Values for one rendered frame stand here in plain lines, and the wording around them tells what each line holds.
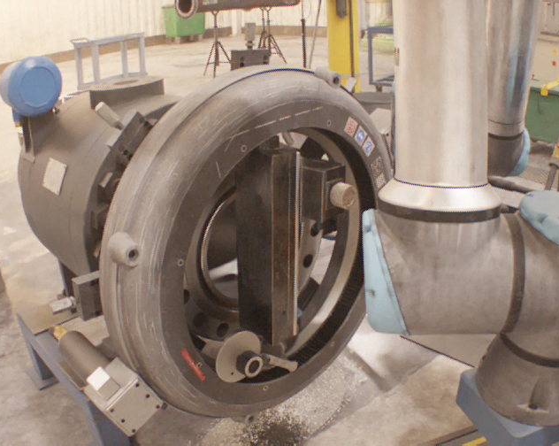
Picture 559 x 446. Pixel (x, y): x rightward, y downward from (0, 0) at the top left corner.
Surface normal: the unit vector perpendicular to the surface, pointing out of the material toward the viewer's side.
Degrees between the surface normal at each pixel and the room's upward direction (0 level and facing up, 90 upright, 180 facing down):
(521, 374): 70
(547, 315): 103
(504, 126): 111
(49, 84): 90
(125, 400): 90
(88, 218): 90
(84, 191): 61
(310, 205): 86
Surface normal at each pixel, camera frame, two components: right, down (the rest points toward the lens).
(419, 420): -0.04, -0.92
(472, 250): 0.27, 0.22
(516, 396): -0.71, -0.04
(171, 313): 0.70, 0.26
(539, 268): -0.13, -0.15
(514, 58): -0.18, 0.70
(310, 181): -0.71, 0.24
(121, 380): -0.31, -0.73
